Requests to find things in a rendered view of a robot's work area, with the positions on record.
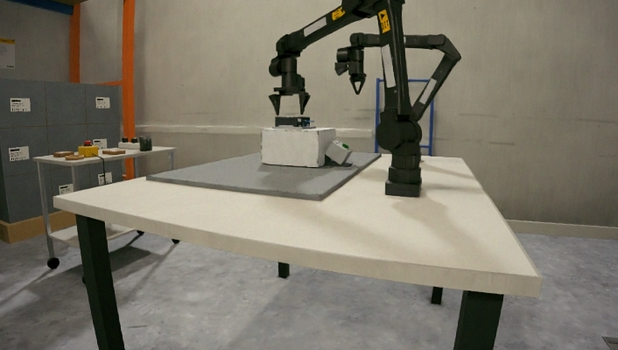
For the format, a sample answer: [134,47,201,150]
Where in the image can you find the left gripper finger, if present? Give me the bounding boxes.
[269,95,281,116]
[298,94,311,115]

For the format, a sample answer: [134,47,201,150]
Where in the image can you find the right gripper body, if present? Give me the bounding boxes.
[348,61,367,79]

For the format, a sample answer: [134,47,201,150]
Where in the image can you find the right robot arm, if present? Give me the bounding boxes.
[334,32,461,122]

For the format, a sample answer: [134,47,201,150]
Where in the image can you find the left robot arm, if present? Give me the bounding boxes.
[269,0,422,192]

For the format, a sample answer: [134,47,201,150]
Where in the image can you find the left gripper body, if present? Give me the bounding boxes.
[271,72,309,96]

